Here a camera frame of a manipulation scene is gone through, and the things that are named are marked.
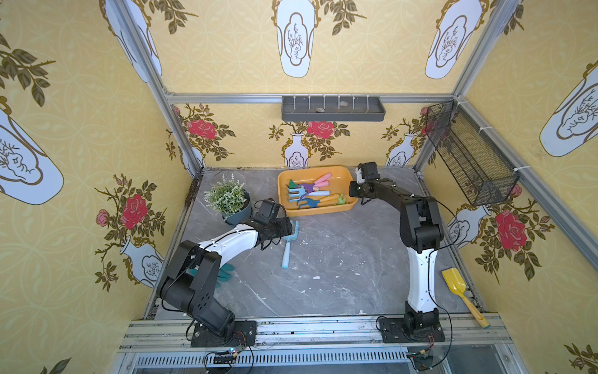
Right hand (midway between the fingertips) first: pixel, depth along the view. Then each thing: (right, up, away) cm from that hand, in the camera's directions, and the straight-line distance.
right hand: (350, 189), depth 108 cm
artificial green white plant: (-50, -3, -22) cm, 55 cm away
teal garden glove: (-51, -31, -22) cm, 64 cm away
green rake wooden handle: (-27, +2, +5) cm, 28 cm away
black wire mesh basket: (+43, +6, -25) cm, 50 cm away
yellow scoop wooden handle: (+33, -35, -24) cm, 54 cm away
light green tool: (-4, -5, -1) cm, 7 cm away
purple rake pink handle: (-19, +1, +2) cm, 19 cm away
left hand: (-28, -15, -15) cm, 35 cm away
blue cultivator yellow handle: (-18, -7, -1) cm, 19 cm away
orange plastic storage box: (-5, +2, +5) cm, 8 cm away
